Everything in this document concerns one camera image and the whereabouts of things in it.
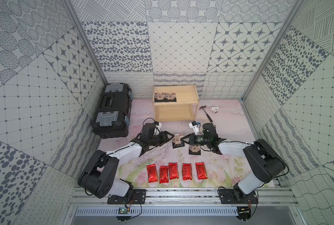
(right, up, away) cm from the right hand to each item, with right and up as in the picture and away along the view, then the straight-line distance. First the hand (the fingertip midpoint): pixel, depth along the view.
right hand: (181, 141), depth 85 cm
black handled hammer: (+23, +15, +25) cm, 37 cm away
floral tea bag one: (-15, +28, +8) cm, 32 cm away
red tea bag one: (-17, -18, -5) cm, 25 cm away
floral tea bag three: (-2, -1, 0) cm, 3 cm away
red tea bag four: (+3, -17, -4) cm, 18 cm away
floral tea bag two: (-6, +28, +8) cm, 30 cm away
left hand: (-6, +4, 0) cm, 7 cm away
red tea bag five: (+12, -18, -5) cm, 22 cm away
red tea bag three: (-5, -18, -4) cm, 19 cm away
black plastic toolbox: (-43, +13, 0) cm, 45 cm away
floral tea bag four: (+9, -8, +7) cm, 14 cm away
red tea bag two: (-11, -18, -5) cm, 22 cm away
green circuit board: (-31, -33, -13) cm, 48 cm away
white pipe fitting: (+29, +20, +26) cm, 43 cm away
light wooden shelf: (-3, +24, +6) cm, 25 cm away
